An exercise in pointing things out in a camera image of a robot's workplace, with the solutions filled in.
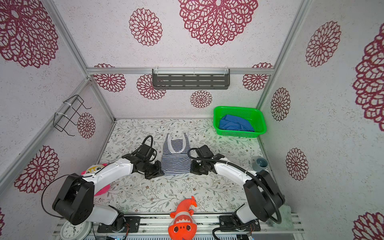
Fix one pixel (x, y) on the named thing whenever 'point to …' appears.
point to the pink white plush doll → (92, 170)
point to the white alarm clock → (80, 231)
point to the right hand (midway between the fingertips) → (190, 169)
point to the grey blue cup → (260, 164)
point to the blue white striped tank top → (176, 158)
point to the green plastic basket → (256, 117)
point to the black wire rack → (70, 112)
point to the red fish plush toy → (182, 227)
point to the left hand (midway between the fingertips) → (164, 175)
